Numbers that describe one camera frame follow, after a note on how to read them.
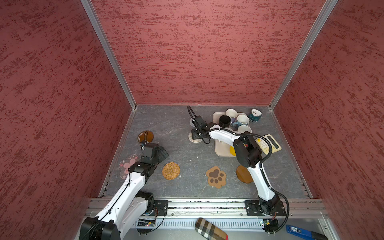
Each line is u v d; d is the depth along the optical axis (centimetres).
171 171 87
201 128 79
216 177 84
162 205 75
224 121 105
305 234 65
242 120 103
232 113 108
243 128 97
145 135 100
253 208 74
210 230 66
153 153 64
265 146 96
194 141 99
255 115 110
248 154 58
